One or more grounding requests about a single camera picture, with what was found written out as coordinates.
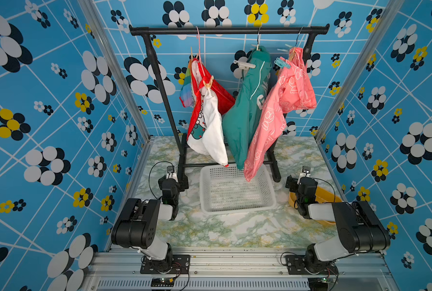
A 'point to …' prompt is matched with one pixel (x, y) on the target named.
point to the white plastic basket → (225, 190)
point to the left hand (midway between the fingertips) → (176, 173)
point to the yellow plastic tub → (322, 195)
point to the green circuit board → (162, 282)
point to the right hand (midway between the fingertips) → (303, 177)
